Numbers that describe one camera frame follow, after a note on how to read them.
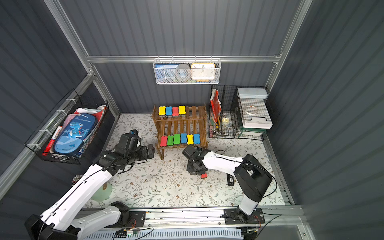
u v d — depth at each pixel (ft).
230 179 2.71
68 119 2.37
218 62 2.92
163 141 2.82
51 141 2.11
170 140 2.77
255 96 3.42
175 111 2.71
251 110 3.14
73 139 2.07
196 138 2.80
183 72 2.96
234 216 2.42
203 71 2.91
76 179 2.28
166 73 3.03
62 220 1.26
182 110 2.73
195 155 2.26
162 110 2.73
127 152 1.84
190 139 2.78
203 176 2.83
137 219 2.42
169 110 2.72
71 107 2.48
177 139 2.78
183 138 2.80
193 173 2.55
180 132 2.98
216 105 3.78
